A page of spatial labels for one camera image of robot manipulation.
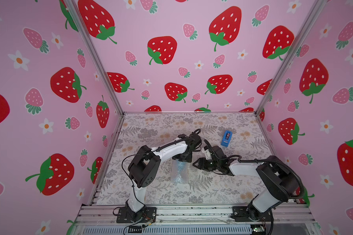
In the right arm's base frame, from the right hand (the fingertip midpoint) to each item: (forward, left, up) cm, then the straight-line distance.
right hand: (192, 167), depth 87 cm
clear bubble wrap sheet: (-5, +7, +4) cm, 9 cm away
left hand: (+5, +5, 0) cm, 7 cm away
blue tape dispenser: (+24, -23, 0) cm, 33 cm away
